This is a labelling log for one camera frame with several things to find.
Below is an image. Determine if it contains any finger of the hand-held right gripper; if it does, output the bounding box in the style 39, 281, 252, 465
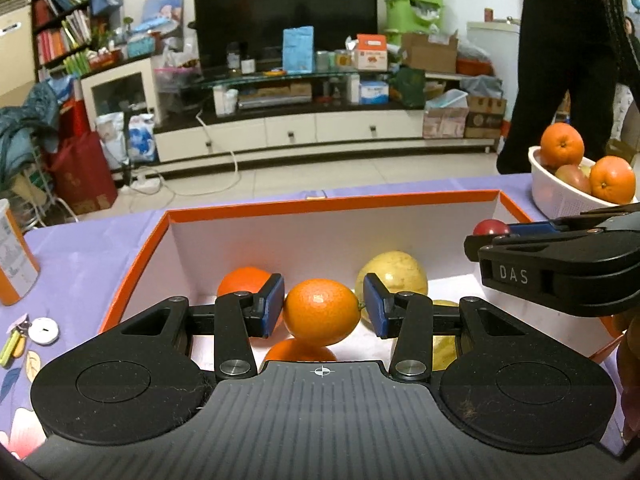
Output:
464, 221, 640, 263
509, 203, 640, 237

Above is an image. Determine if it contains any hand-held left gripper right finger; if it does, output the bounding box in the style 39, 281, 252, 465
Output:
361, 272, 530, 382

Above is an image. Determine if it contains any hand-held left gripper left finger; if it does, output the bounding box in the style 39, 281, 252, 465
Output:
119, 274, 287, 382

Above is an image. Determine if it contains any small red plum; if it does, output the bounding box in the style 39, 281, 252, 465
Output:
472, 219, 511, 237

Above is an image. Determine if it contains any yellow speckled pear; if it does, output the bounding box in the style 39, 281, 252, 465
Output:
356, 251, 430, 324
392, 300, 476, 372

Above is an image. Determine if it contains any large red-orange tangerine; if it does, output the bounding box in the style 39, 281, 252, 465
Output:
216, 266, 273, 297

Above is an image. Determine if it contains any small oval orange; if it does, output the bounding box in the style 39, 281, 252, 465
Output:
282, 278, 362, 347

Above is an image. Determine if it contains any orange cardboard box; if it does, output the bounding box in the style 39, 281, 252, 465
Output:
97, 189, 626, 367

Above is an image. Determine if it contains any person's right hand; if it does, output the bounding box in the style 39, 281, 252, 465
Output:
611, 310, 640, 442

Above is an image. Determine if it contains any white plastic basket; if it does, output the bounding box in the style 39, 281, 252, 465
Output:
528, 146, 640, 219

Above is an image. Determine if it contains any red apple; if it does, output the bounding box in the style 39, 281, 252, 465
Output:
554, 164, 593, 195

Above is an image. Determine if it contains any large navel orange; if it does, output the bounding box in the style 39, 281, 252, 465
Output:
589, 156, 637, 206
540, 122, 586, 170

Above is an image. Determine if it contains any brown printed carton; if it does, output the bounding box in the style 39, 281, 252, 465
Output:
465, 95, 507, 140

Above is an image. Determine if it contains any pink carton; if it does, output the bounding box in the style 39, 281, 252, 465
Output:
422, 107, 468, 140

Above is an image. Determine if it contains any clear plastic container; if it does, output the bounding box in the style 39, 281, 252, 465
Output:
425, 89, 471, 111

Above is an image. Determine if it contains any orange plastic basin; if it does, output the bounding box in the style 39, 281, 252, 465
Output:
456, 57, 491, 76

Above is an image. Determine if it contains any white power strip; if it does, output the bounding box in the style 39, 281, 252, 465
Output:
117, 167, 163, 195

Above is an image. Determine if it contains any white tv cabinet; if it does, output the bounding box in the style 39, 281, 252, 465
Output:
152, 72, 501, 163

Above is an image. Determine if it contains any dark green bag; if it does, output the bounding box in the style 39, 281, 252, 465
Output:
390, 67, 426, 109

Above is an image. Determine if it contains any purple floral tablecloth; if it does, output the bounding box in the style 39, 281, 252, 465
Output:
0, 175, 640, 461

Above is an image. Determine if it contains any white freezer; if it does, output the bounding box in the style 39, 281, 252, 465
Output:
467, 19, 523, 83

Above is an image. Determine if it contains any blue white tissue box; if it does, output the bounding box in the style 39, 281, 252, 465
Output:
359, 81, 390, 106

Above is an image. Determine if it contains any brown cardboard box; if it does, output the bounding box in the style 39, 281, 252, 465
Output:
401, 30, 459, 74

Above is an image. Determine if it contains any white blue printed sack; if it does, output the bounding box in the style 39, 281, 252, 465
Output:
127, 112, 160, 163

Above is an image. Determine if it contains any orange white carton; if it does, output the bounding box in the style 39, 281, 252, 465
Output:
356, 34, 388, 71

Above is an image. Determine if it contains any white round tag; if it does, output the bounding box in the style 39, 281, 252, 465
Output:
27, 317, 60, 346

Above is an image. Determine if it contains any red shopping bag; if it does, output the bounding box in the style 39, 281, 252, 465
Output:
47, 130, 118, 216

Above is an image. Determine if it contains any green stacking rack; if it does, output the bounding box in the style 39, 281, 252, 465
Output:
384, 0, 446, 46

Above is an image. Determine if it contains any blue paper packet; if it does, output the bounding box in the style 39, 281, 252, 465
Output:
282, 26, 316, 73

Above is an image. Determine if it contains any white glass-door cabinet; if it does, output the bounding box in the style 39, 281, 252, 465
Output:
80, 56, 163, 133

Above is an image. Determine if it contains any orange white canister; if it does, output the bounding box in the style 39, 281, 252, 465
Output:
0, 198, 41, 307

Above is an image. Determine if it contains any black television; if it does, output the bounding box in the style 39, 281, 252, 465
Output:
192, 0, 378, 68

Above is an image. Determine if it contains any blue padded jacket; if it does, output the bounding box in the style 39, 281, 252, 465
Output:
0, 77, 76, 161

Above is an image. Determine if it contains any framed photo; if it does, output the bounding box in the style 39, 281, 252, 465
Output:
141, 0, 185, 31

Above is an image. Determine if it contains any dark bookshelf with books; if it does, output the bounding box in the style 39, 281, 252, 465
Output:
31, 0, 108, 68

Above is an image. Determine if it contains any beige standing air conditioner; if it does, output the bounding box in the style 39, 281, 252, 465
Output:
0, 0, 38, 106

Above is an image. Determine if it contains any white power cable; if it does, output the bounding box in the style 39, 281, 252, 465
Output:
120, 110, 242, 198

